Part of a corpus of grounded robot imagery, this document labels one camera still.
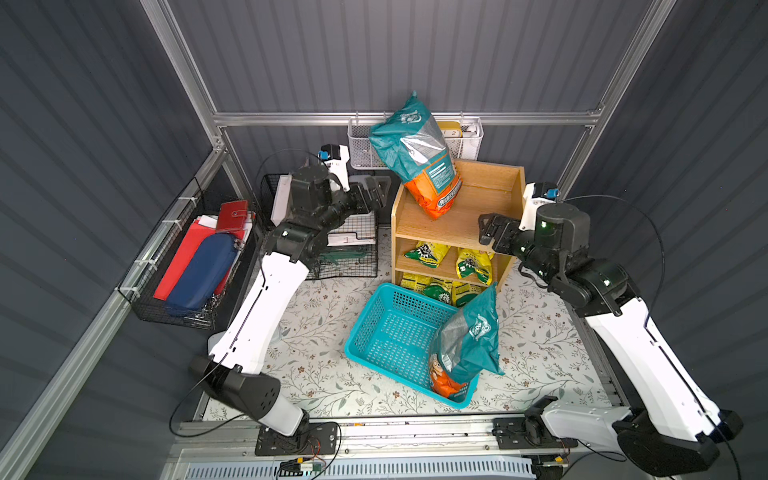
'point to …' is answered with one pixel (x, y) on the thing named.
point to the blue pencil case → (206, 266)
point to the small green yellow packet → (474, 262)
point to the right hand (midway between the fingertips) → (504, 228)
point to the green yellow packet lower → (453, 293)
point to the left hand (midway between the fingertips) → (380, 181)
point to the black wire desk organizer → (351, 248)
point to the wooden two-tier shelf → (444, 256)
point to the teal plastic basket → (396, 335)
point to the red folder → (196, 234)
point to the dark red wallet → (233, 216)
